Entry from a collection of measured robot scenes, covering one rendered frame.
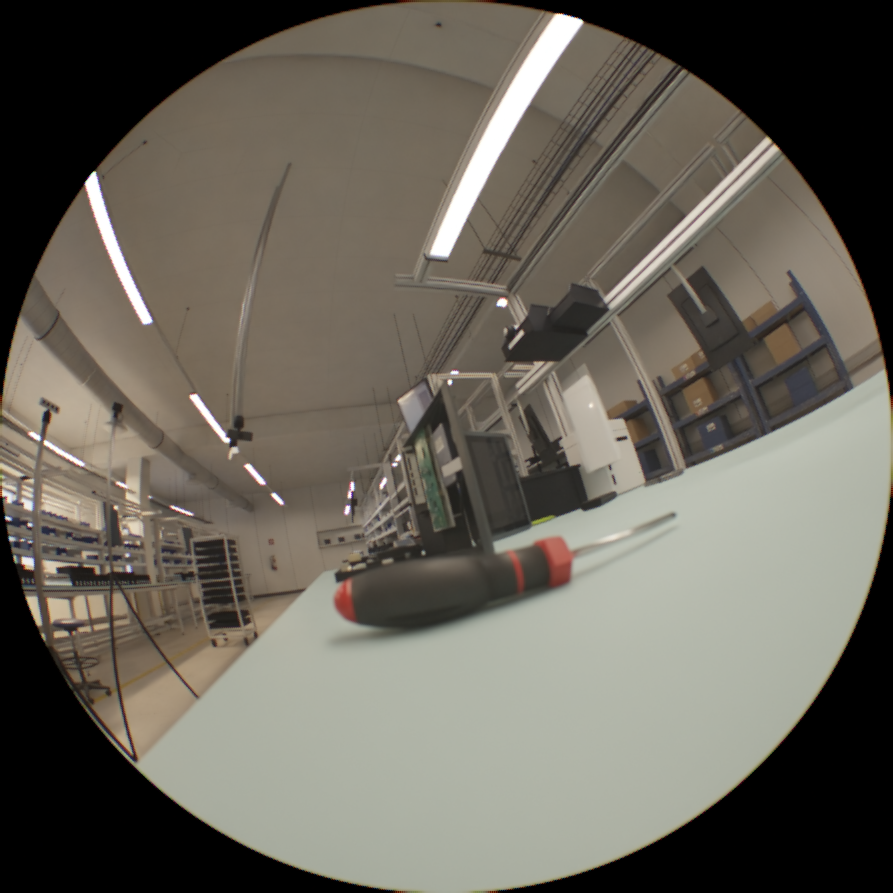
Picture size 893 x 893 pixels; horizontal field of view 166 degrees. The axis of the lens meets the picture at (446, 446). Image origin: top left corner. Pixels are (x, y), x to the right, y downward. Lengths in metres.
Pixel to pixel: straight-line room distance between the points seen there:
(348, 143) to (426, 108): 0.66
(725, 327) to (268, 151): 3.34
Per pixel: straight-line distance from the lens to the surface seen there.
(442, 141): 2.97
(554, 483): 0.82
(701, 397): 3.98
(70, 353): 4.16
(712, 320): 2.05
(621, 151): 1.21
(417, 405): 1.89
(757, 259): 4.57
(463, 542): 0.54
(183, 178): 3.16
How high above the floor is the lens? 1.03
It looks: 16 degrees up
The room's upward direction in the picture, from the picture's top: 15 degrees counter-clockwise
